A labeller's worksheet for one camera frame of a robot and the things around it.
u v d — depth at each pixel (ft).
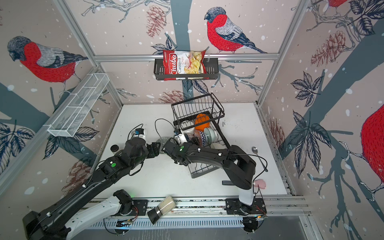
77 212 1.47
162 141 3.12
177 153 2.07
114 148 2.80
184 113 2.90
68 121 2.34
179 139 2.43
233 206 2.40
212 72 3.05
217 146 2.81
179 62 2.87
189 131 3.08
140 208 2.40
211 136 2.95
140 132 2.19
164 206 2.29
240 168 1.51
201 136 2.90
